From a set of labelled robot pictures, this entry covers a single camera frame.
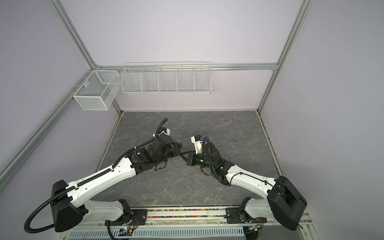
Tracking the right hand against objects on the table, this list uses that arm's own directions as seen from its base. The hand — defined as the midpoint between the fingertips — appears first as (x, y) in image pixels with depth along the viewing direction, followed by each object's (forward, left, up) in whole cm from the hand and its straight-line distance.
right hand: (180, 156), depth 75 cm
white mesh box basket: (+43, +57, +8) cm, 72 cm away
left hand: (+3, -1, +2) cm, 4 cm away
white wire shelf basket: (+53, +12, +11) cm, 55 cm away
